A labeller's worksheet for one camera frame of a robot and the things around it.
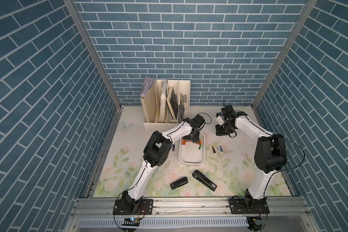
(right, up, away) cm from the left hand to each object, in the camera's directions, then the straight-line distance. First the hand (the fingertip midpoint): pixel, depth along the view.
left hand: (195, 139), depth 99 cm
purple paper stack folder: (-32, +36, -7) cm, 49 cm away
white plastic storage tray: (-4, -8, -7) cm, 12 cm away
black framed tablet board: (-16, +26, 0) cm, 30 cm away
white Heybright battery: (+14, -6, -3) cm, 15 cm away
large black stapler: (+3, -20, -19) cm, 28 cm away
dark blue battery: (-15, -5, -3) cm, 16 cm away
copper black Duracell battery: (+12, -6, -4) cm, 14 cm away
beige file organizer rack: (-21, +25, -4) cm, 32 cm away
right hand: (+15, +5, -4) cm, 17 cm away
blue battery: (+17, -6, -3) cm, 18 cm away
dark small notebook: (-10, +20, +16) cm, 28 cm away
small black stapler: (-11, -21, -20) cm, 31 cm away
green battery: (+3, -3, -2) cm, 5 cm away
